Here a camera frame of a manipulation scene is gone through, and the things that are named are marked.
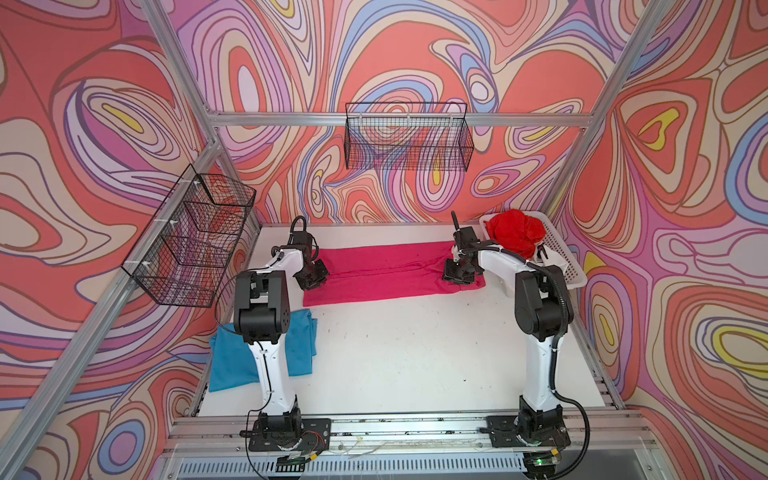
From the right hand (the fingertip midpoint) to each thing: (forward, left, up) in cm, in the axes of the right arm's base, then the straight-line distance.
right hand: (451, 282), depth 102 cm
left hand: (+3, +43, +1) cm, 43 cm away
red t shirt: (+17, -24, +8) cm, 30 cm away
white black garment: (+6, -33, +6) cm, 34 cm away
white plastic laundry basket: (+12, -38, +7) cm, 40 cm away
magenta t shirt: (+6, +29, -2) cm, 30 cm away
